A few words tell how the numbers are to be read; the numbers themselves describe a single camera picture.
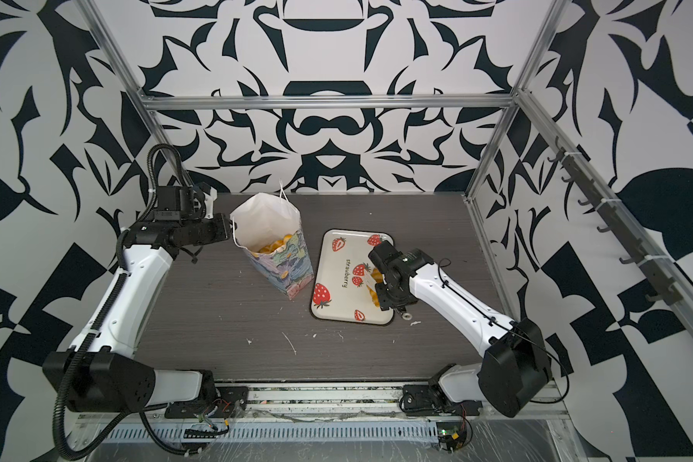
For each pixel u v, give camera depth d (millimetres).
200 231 636
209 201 687
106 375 386
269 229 964
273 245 912
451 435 709
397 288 556
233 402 730
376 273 878
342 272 988
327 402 758
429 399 669
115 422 444
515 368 409
